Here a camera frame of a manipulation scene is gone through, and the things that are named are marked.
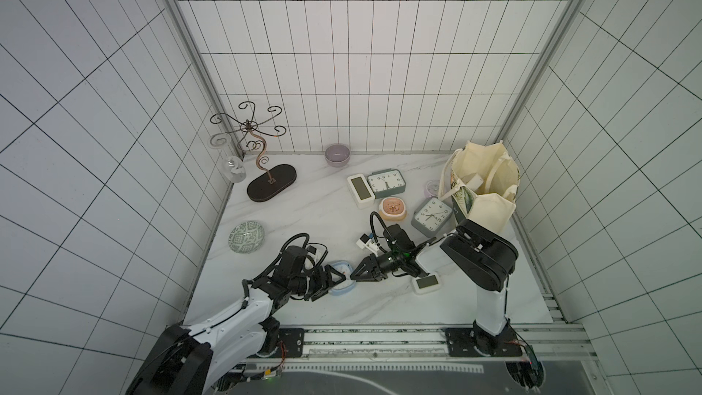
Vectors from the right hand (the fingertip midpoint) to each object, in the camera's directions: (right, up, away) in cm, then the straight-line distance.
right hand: (353, 271), depth 84 cm
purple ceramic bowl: (-7, +39, +30) cm, 50 cm away
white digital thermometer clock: (+22, -3, -3) cm, 23 cm away
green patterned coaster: (-37, +9, +8) cm, 39 cm away
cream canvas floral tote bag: (+46, +29, +11) cm, 55 cm away
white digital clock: (+3, +25, +19) cm, 31 cm away
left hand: (-5, -3, -4) cm, 7 cm away
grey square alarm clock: (+28, +16, +13) cm, 35 cm away
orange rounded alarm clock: (+14, +18, +13) cm, 27 cm away
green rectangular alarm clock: (+13, +27, +22) cm, 38 cm away
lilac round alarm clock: (+31, +25, +20) cm, 44 cm away
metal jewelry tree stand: (-32, +29, +25) cm, 50 cm away
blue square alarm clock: (-2, +1, -1) cm, 3 cm away
